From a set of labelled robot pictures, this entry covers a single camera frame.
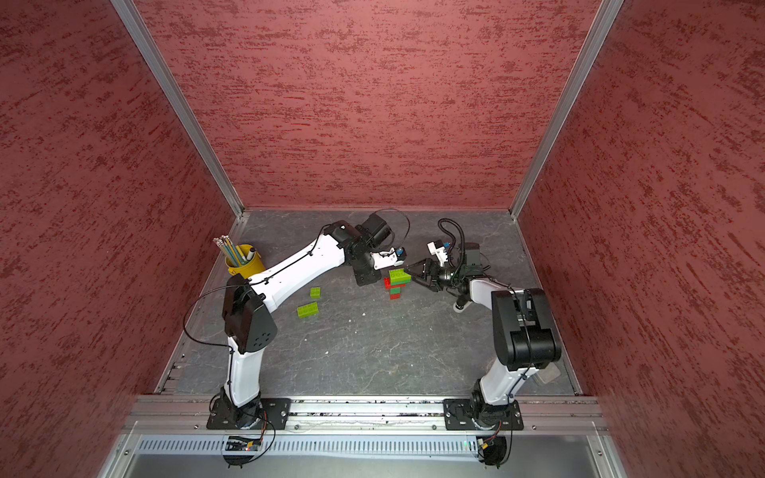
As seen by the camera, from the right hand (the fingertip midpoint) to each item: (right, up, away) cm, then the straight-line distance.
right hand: (409, 278), depth 87 cm
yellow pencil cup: (-50, +4, +5) cm, 51 cm away
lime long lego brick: (-32, -11, +4) cm, 34 cm away
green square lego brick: (-4, -4, +5) cm, 8 cm away
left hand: (-13, +1, -3) cm, 13 cm away
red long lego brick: (-6, -3, +2) cm, 7 cm away
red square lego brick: (-4, -7, +7) cm, 10 cm away
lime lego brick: (-3, +1, 0) cm, 3 cm away
